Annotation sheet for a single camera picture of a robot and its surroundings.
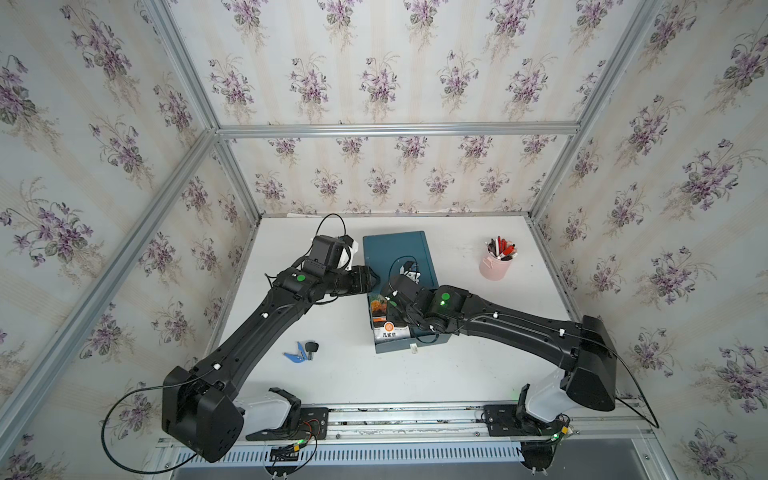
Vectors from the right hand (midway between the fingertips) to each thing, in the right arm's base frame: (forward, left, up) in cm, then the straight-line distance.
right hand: (390, 309), depth 77 cm
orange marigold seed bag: (-5, +2, 0) cm, 6 cm away
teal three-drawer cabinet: (+14, -1, +6) cm, 15 cm away
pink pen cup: (+20, -33, -9) cm, 40 cm away
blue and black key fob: (-8, +25, -14) cm, 30 cm away
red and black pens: (+26, -37, -6) cm, 45 cm away
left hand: (+5, +4, +5) cm, 8 cm away
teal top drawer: (-10, -4, +5) cm, 12 cm away
